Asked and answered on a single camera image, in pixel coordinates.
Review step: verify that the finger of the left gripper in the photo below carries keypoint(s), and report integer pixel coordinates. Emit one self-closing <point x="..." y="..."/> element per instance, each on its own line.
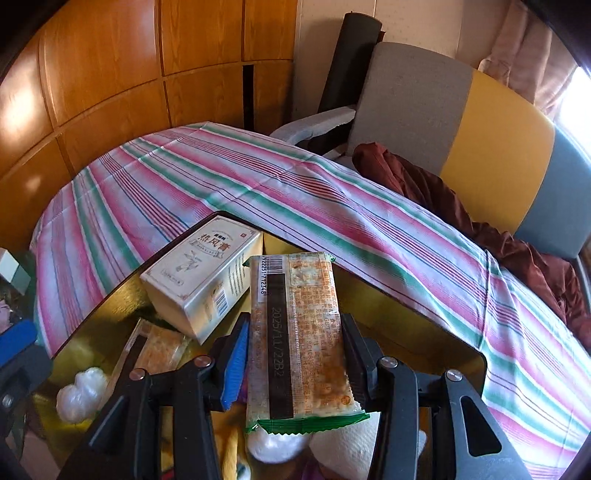
<point x="25" y="365"/>

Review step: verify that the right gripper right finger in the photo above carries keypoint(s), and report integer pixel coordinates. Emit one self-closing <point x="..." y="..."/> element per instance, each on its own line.
<point x="466" y="440"/>

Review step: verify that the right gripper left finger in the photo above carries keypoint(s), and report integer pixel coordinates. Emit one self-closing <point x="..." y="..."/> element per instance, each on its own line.
<point x="123" y="442"/>

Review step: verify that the white plastic bag ball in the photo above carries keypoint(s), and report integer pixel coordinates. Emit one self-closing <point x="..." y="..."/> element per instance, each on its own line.
<point x="80" y="400"/>

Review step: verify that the green cracker packet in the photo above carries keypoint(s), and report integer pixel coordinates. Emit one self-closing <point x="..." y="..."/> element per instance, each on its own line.
<point x="150" y="347"/>

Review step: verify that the white medicine box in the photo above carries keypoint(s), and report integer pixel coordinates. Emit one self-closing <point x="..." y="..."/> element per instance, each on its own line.
<point x="195" y="284"/>

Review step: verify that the yellow round snack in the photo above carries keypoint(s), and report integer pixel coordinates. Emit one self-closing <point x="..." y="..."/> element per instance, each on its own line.
<point x="229" y="436"/>

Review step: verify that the white tissue wad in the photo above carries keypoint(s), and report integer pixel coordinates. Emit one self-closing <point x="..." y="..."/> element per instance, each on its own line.
<point x="346" y="453"/>

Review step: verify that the gold tray maroon rim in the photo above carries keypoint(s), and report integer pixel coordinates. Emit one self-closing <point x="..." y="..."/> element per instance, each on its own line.
<point x="124" y="441"/>

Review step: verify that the striped bed sheet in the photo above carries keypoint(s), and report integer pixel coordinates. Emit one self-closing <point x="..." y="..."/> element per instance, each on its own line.
<point x="135" y="199"/>

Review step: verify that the grey yellow blue headboard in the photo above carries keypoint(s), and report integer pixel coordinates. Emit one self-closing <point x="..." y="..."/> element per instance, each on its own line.
<point x="510" y="166"/>

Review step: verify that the wooden wardrobe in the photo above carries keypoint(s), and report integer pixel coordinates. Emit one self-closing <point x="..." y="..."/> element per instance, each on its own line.
<point x="87" y="76"/>

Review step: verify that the grey padded armrest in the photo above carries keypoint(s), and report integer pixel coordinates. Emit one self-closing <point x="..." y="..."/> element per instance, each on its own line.
<point x="314" y="126"/>

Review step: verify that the pink patterned curtain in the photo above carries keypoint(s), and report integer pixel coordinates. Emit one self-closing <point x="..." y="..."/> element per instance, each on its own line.
<point x="530" y="59"/>

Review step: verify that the black rolled mat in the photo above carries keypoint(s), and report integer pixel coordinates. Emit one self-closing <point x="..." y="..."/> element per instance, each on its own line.
<point x="357" y="40"/>

